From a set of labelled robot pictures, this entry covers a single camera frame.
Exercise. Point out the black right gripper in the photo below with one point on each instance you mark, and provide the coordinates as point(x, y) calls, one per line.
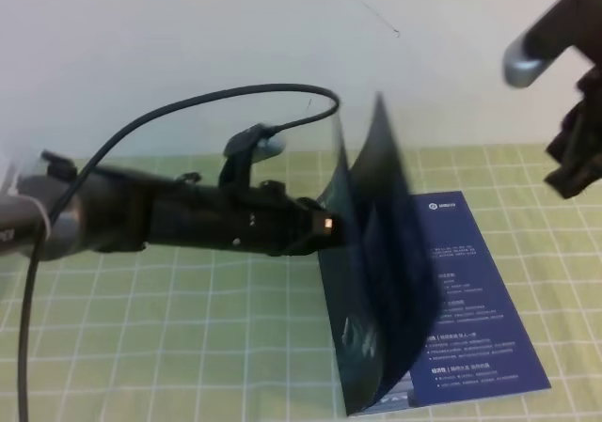
point(577, 147)

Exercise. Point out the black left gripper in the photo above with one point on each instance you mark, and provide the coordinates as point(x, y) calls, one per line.
point(261, 220)

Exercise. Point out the robot catalogue book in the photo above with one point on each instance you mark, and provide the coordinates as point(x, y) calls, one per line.
point(418, 311)

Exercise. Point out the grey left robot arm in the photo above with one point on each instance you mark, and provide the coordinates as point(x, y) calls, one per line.
point(122, 210)

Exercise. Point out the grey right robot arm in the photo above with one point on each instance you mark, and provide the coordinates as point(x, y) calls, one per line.
point(566, 24)

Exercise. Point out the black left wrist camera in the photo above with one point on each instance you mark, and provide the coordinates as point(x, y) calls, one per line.
point(253, 145)

